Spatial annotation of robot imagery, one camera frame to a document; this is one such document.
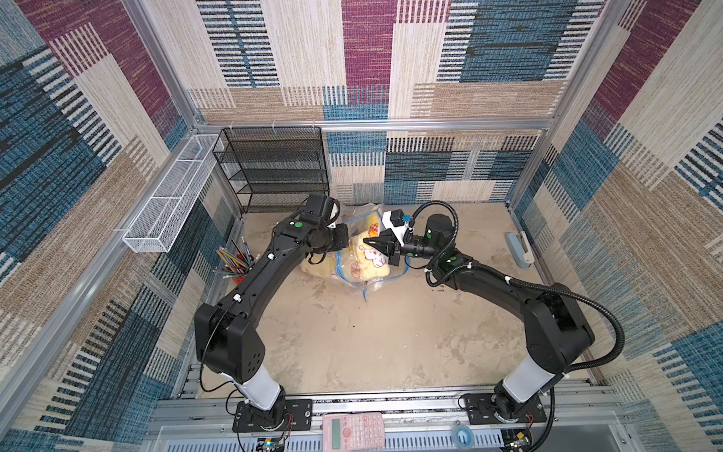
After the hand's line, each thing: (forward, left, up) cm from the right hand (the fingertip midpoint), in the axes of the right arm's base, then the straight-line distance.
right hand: (369, 239), depth 77 cm
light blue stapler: (+14, -55, -24) cm, 61 cm away
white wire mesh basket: (+2, +53, +8) cm, 53 cm away
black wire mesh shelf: (+41, +35, -7) cm, 55 cm away
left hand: (+4, +6, -5) cm, 9 cm away
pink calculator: (-40, +5, -25) cm, 48 cm away
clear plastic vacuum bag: (+4, +6, +5) cm, 9 cm away
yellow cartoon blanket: (-5, +2, -3) cm, 6 cm away
